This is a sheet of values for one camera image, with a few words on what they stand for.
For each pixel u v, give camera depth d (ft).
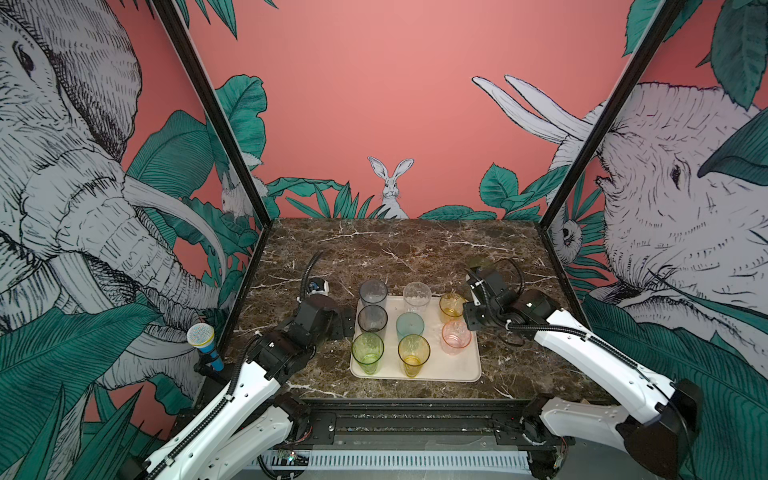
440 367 2.84
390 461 2.30
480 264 3.50
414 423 2.52
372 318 2.76
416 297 3.06
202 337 2.16
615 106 2.81
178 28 2.36
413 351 2.45
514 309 1.73
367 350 2.68
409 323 2.88
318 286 2.15
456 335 2.89
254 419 1.92
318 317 1.76
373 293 3.21
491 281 1.89
